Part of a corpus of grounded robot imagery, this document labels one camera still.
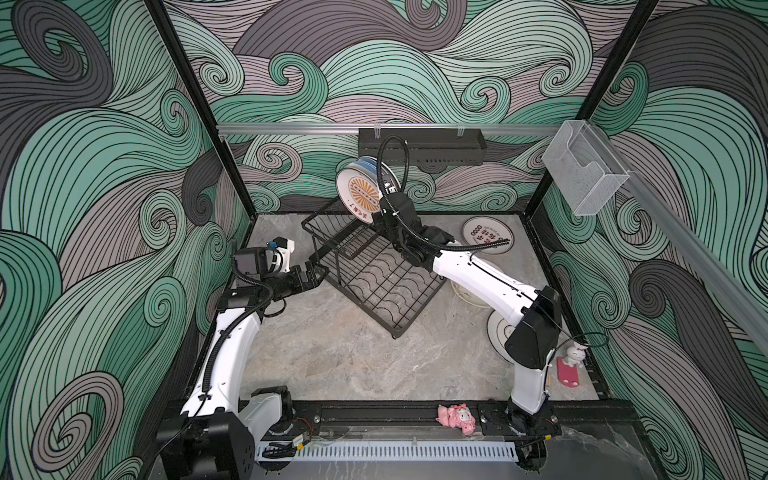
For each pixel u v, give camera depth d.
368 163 0.82
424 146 0.95
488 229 1.15
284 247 0.71
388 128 0.93
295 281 0.67
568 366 0.80
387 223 0.59
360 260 1.04
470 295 0.53
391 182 0.66
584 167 0.80
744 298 0.51
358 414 0.74
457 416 0.71
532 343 0.51
